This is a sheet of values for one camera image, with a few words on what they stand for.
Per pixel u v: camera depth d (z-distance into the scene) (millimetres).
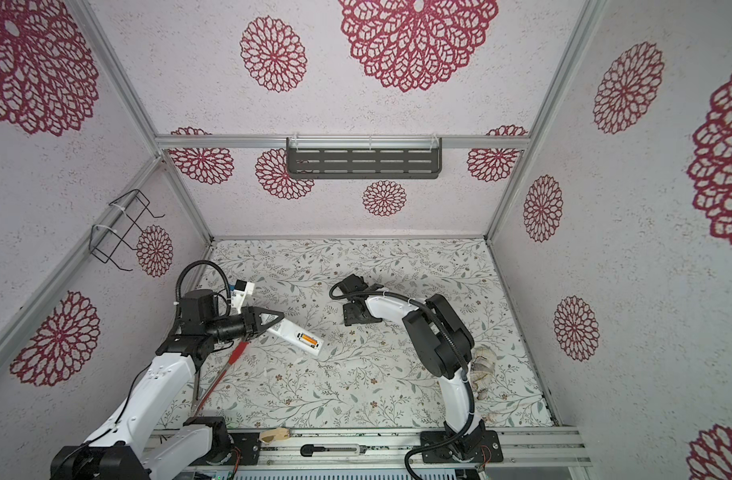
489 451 727
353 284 800
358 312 715
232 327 682
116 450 405
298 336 755
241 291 728
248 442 748
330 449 733
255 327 684
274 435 748
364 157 947
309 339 769
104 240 727
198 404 796
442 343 520
